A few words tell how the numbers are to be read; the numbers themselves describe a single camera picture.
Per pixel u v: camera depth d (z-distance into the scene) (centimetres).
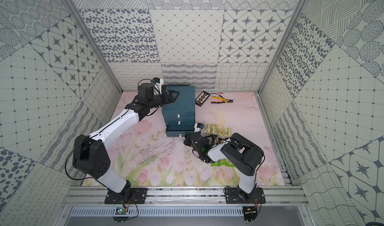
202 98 115
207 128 98
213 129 96
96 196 76
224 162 84
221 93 122
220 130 96
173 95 75
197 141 70
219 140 93
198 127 84
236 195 74
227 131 97
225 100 115
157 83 76
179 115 84
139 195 73
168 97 75
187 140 88
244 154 49
